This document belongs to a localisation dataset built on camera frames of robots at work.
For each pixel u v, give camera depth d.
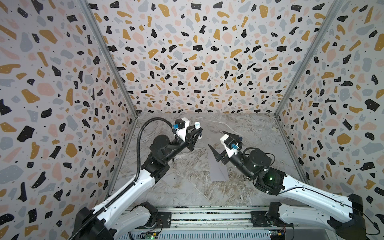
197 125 0.64
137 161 0.48
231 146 0.49
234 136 0.58
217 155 0.56
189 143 0.58
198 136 0.65
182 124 0.55
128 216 0.54
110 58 0.88
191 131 0.67
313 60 0.88
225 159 0.55
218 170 0.91
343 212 0.41
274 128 1.13
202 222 0.73
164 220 0.73
